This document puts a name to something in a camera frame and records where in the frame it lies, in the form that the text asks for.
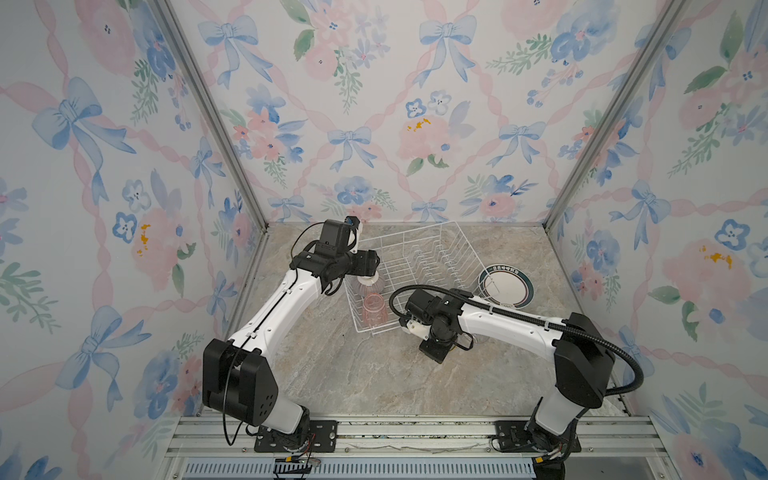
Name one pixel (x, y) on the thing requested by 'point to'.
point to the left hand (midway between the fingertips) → (365, 255)
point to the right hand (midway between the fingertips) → (432, 348)
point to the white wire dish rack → (435, 255)
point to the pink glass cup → (375, 313)
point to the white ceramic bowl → (369, 284)
